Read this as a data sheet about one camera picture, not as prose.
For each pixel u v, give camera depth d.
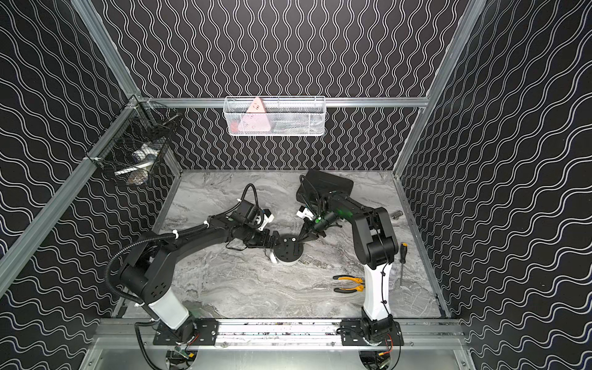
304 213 0.90
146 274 0.47
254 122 0.90
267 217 0.84
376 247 0.54
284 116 1.35
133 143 0.93
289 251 0.88
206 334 0.74
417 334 0.76
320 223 0.82
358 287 0.82
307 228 0.83
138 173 0.74
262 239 0.79
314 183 1.13
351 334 0.73
